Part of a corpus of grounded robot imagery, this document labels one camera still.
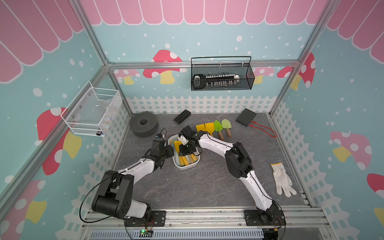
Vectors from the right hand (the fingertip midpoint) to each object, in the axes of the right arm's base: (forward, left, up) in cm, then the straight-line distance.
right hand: (181, 154), depth 96 cm
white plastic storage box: (-5, -10, +4) cm, 12 cm away
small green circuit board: (-42, +15, -4) cm, 45 cm away
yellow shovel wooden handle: (+22, -14, 0) cm, 26 cm away
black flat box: (+34, -50, -3) cm, 61 cm away
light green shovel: (+26, -33, -1) cm, 42 cm away
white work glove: (-18, -59, -1) cm, 62 cm away
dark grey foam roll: (+22, +28, +4) cm, 36 cm away
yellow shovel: (-6, -2, +1) cm, 6 cm away
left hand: (0, +5, +4) cm, 7 cm away
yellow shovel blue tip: (+24, -20, -2) cm, 31 cm away
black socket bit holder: (+31, -13, +34) cm, 47 cm away
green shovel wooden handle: (+23, -27, -1) cm, 35 cm away
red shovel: (-4, -6, 0) cm, 7 cm away
